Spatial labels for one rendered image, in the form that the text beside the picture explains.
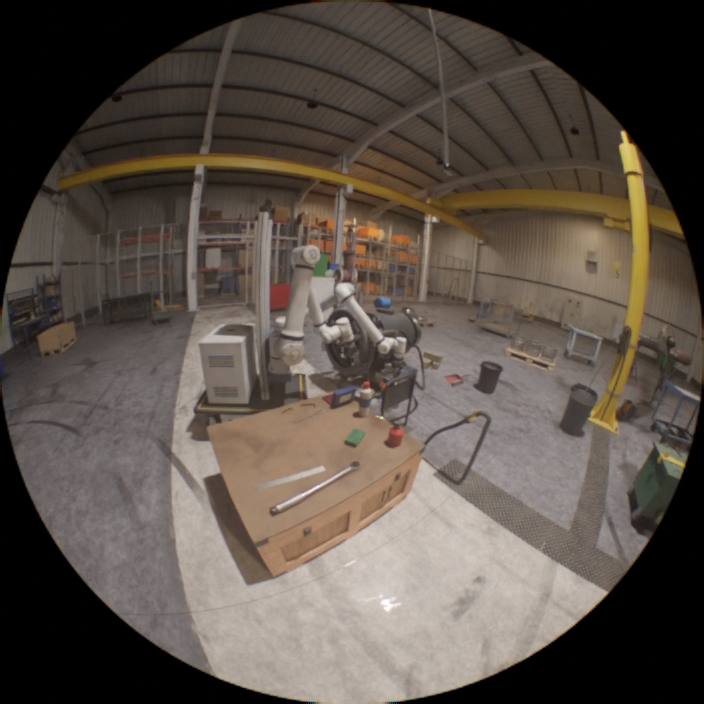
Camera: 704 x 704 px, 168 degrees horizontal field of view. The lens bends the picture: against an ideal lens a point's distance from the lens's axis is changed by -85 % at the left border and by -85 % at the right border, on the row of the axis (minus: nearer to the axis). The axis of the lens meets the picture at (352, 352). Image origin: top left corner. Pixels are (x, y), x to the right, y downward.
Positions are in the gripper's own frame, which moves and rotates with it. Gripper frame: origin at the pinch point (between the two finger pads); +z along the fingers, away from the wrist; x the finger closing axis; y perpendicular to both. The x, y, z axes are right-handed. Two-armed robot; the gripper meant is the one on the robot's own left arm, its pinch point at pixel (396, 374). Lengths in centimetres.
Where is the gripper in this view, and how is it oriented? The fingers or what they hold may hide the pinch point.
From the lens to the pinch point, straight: 212.9
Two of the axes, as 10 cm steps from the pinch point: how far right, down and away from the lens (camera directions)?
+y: 6.4, 2.9, -7.2
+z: -0.7, 9.4, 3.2
